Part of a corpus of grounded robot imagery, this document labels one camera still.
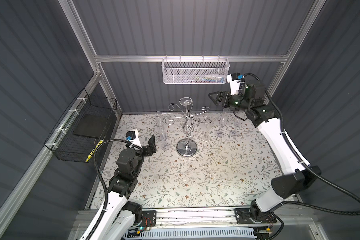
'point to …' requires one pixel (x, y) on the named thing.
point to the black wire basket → (61, 142)
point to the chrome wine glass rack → (187, 147)
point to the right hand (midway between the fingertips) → (215, 95)
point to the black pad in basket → (92, 125)
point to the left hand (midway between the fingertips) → (145, 136)
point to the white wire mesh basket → (195, 71)
